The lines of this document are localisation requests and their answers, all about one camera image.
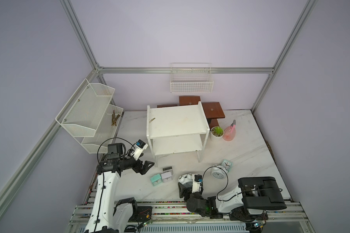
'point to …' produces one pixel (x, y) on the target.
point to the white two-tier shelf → (176, 129)
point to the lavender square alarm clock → (166, 177)
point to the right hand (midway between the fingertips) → (184, 184)
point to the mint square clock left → (156, 180)
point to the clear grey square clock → (167, 170)
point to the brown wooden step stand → (213, 110)
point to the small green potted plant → (216, 133)
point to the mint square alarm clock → (228, 164)
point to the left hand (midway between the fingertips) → (145, 161)
